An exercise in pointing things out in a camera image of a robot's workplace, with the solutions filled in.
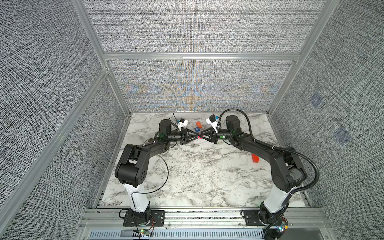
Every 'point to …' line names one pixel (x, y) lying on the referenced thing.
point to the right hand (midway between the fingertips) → (201, 133)
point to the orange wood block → (199, 124)
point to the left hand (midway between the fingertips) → (197, 137)
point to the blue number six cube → (197, 129)
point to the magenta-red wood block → (199, 137)
